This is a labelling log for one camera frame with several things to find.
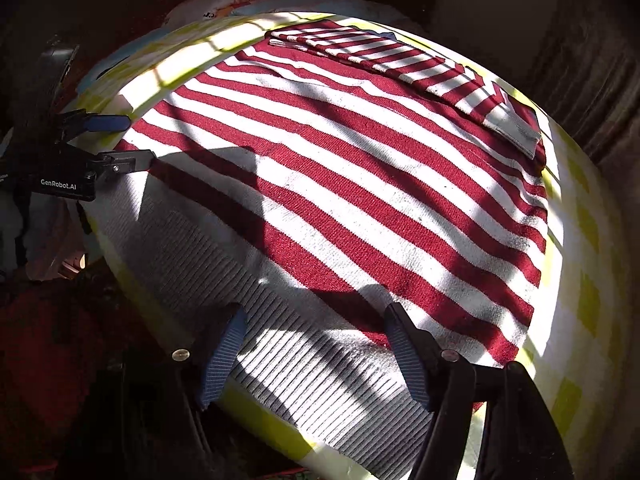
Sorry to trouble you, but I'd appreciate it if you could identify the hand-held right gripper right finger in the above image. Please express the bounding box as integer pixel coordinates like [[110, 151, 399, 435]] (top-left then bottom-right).
[[384, 302, 576, 480]]

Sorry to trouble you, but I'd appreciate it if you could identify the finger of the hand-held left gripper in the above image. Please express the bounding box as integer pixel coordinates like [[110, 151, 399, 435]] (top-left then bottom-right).
[[82, 149, 154, 182], [55, 110, 132, 134]]

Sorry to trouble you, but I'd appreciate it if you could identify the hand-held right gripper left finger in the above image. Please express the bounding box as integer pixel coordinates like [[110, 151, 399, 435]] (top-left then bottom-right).
[[115, 302, 249, 480]]

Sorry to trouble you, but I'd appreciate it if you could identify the red white striped sweater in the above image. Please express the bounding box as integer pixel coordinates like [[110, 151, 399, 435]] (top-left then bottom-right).
[[92, 19, 549, 479]]

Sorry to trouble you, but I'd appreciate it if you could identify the pale cloth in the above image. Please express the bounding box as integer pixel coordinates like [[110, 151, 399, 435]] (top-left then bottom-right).
[[0, 195, 93, 282]]

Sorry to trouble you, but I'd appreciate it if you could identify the orange floral pillow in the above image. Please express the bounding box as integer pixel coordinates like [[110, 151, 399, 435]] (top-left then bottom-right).
[[167, 0, 297, 27]]

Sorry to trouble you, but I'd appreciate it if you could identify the yellow checked bed sheet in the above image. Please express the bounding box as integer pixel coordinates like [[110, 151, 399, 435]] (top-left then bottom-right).
[[65, 10, 632, 480]]

